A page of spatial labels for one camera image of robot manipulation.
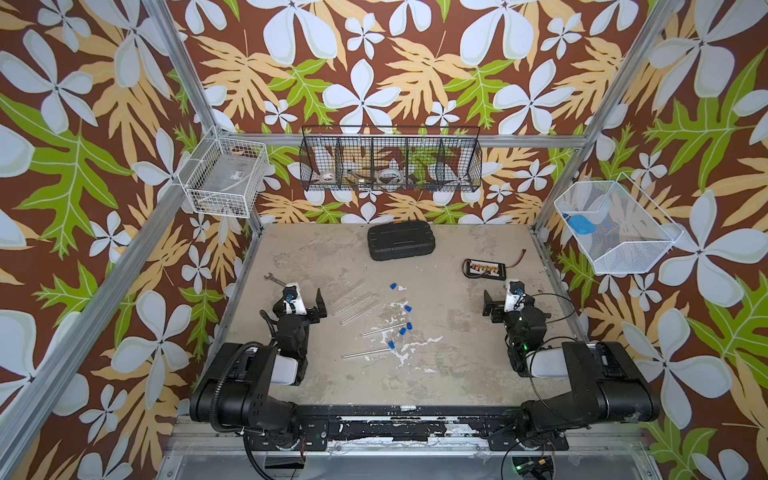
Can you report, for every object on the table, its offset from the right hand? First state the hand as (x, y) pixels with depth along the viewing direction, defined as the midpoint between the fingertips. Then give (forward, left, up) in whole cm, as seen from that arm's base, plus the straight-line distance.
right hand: (501, 289), depth 90 cm
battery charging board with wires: (+14, +3, -7) cm, 16 cm away
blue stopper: (+7, +33, -9) cm, 35 cm away
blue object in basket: (+12, -22, +16) cm, 29 cm away
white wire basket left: (+24, +84, +25) cm, 91 cm away
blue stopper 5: (-14, +34, -10) cm, 38 cm away
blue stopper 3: (-7, +28, -9) cm, 31 cm away
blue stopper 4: (-9, +30, -10) cm, 33 cm away
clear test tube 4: (+6, +48, -10) cm, 49 cm away
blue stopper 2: (-1, +28, -10) cm, 30 cm away
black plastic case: (+24, +33, -3) cm, 41 cm away
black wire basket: (+37, +34, +23) cm, 55 cm away
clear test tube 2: (-3, +45, -9) cm, 46 cm away
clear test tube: (-10, +43, -10) cm, 45 cm away
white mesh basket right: (+9, -30, +18) cm, 36 cm away
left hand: (-1, +61, +2) cm, 61 cm away
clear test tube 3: (+1, +46, -10) cm, 47 cm away
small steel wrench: (+11, +77, -9) cm, 78 cm away
